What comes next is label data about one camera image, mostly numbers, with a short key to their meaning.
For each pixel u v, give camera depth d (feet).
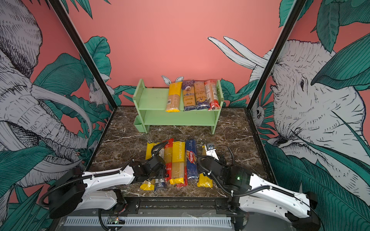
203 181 2.64
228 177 1.62
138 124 3.31
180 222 2.30
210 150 1.96
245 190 1.47
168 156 2.93
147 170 2.12
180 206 2.46
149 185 2.57
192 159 2.88
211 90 2.88
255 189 1.45
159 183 2.56
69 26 2.45
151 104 2.74
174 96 2.77
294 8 2.34
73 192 1.35
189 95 2.82
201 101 2.68
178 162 2.75
